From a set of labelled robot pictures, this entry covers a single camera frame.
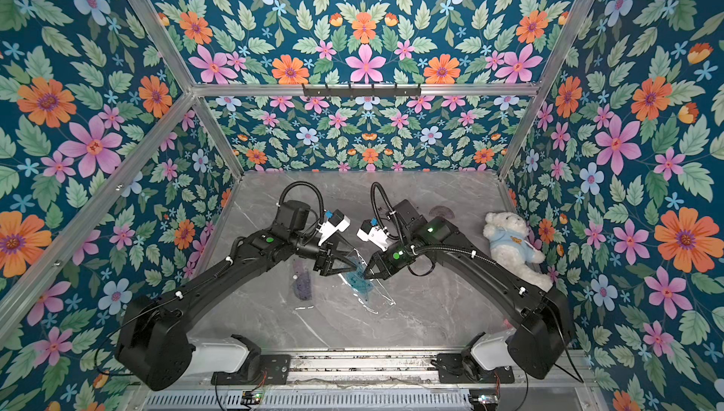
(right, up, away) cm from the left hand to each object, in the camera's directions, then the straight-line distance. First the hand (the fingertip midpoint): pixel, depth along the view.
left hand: (355, 260), depth 70 cm
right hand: (+4, -2, +1) cm, 4 cm away
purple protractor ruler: (+30, +11, +38) cm, 49 cm away
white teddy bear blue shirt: (+48, -1, +17) cm, 51 cm away
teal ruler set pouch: (+3, -8, -1) cm, 8 cm away
